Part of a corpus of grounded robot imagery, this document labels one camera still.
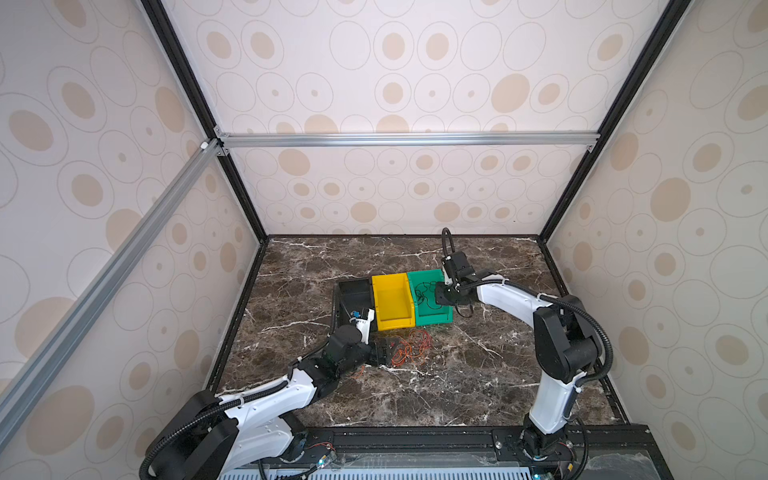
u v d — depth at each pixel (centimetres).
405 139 90
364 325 74
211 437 40
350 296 106
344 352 63
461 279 73
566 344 50
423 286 103
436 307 92
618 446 75
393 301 102
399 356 89
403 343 92
